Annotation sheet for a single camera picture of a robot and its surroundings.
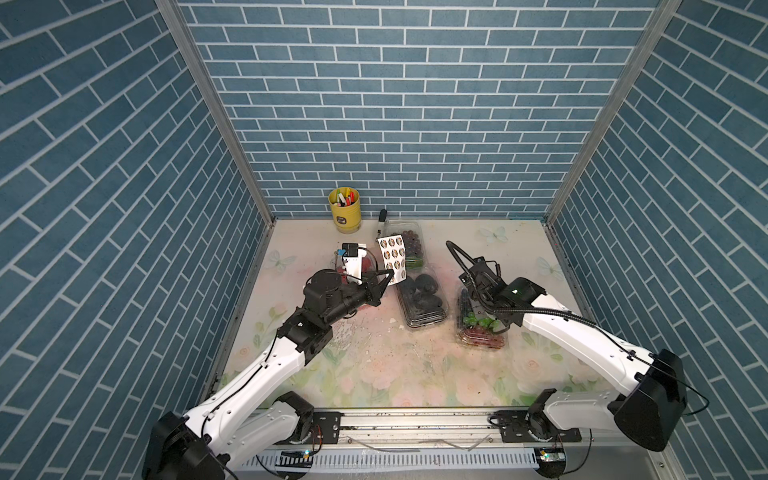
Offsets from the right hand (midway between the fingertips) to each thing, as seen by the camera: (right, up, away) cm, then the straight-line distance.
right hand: (487, 300), depth 81 cm
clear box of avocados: (-17, -1, +9) cm, 19 cm away
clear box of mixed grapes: (-1, -9, +5) cm, 11 cm away
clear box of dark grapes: (-19, +16, +24) cm, 35 cm away
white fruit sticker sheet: (-26, +14, -9) cm, 31 cm away
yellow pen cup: (-43, +29, +25) cm, 58 cm away
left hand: (-24, +8, -11) cm, 27 cm away
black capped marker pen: (-31, +24, +34) cm, 52 cm away
